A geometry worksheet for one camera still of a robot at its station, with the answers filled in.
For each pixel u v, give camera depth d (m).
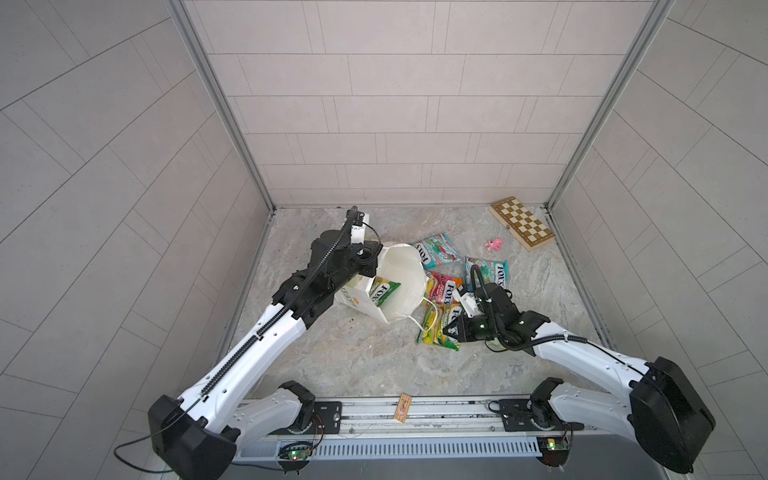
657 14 0.71
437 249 1.01
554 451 0.68
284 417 0.59
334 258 0.51
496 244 1.02
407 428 0.71
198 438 0.35
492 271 0.95
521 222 1.09
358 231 0.61
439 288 0.91
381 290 0.87
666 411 0.39
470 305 0.74
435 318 0.81
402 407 0.72
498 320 0.63
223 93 0.86
